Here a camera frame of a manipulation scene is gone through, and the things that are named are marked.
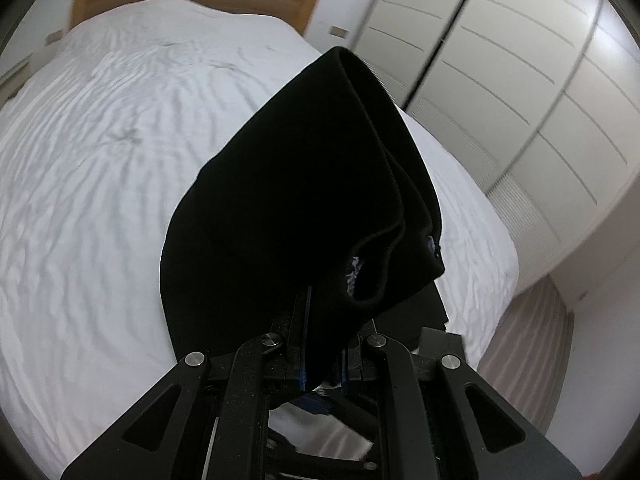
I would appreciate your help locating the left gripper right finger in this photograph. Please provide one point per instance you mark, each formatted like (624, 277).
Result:
(435, 418)

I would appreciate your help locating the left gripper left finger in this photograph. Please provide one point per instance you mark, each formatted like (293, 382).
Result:
(207, 418)

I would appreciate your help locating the black pants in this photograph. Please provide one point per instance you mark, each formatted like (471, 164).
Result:
(318, 216)

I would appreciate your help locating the white duvet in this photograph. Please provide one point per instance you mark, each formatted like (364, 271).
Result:
(97, 151)

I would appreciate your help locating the white wardrobe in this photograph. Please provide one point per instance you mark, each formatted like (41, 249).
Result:
(537, 99)

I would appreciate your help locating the wall switch plate right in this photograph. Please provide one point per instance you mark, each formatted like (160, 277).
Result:
(338, 32)

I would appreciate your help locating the wall switch plate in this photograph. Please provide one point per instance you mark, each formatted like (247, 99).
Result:
(54, 36)
(338, 32)

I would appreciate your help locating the wall switch plate left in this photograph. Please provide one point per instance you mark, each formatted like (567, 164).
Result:
(54, 36)

